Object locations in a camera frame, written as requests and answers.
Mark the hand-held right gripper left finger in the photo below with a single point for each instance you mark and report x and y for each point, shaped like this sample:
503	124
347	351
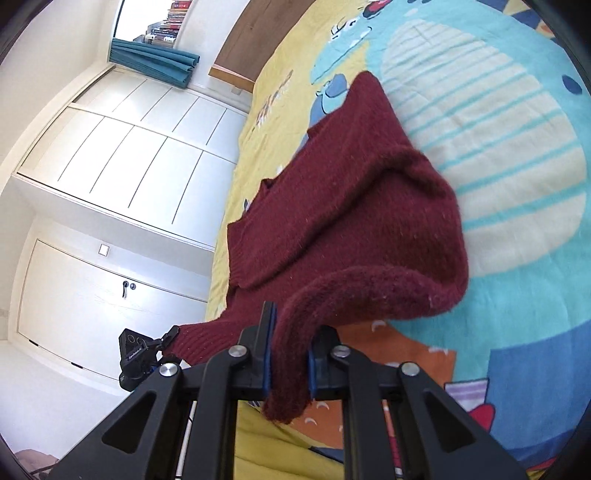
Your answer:
271	344

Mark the white light switch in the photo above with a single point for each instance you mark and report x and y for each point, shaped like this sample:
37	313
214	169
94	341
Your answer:
104	249

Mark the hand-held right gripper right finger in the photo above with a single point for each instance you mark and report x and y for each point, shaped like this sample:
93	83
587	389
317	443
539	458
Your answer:
313	371

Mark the wooden bed headboard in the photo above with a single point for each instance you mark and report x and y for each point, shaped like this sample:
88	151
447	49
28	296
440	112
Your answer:
258	41

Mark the white wardrobe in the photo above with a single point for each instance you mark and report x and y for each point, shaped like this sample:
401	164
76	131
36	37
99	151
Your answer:
138	161

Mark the dark red knitted sweater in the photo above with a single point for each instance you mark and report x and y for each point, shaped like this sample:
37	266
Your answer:
360	221

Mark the yellow dinosaur printed blanket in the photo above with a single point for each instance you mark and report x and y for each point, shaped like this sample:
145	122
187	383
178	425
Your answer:
508	184

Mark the teal curtain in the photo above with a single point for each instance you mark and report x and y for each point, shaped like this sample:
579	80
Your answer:
157	60

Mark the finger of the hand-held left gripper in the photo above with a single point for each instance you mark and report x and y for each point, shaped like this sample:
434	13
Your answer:
167	340

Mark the white door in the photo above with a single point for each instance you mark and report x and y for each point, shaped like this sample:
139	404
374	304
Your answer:
83	304

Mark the row of books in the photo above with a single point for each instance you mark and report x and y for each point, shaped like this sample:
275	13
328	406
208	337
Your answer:
168	23

